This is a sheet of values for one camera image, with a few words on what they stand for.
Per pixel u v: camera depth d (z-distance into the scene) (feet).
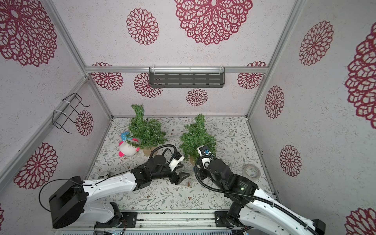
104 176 2.80
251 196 1.50
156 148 1.95
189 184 2.74
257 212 1.52
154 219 2.49
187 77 3.15
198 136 2.39
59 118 2.39
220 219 2.30
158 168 2.02
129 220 2.41
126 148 3.11
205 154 1.85
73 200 1.38
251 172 2.98
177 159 2.23
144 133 2.62
